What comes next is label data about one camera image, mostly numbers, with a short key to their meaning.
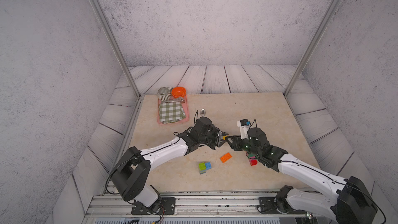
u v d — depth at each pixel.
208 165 0.81
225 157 0.89
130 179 0.43
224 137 0.79
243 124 0.71
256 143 0.60
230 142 0.74
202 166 0.79
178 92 1.19
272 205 0.73
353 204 0.39
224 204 0.75
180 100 1.14
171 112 1.09
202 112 1.08
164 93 1.18
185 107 1.14
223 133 0.79
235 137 0.71
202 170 0.82
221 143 0.76
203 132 0.66
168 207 0.72
